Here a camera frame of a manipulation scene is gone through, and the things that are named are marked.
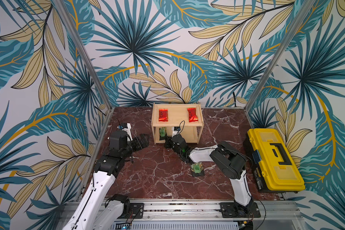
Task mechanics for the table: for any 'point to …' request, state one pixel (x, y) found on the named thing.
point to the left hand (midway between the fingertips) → (142, 140)
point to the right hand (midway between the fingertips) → (164, 136)
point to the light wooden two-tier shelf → (168, 120)
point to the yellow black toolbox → (273, 169)
